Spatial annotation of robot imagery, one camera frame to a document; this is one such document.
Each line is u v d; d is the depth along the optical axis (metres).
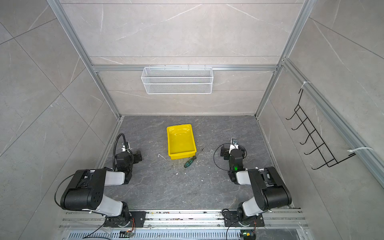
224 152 0.84
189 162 0.92
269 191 0.46
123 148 0.80
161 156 0.98
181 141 0.98
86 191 0.44
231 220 0.73
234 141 0.79
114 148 0.69
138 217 0.73
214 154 1.00
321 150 0.64
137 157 0.87
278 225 0.72
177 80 1.01
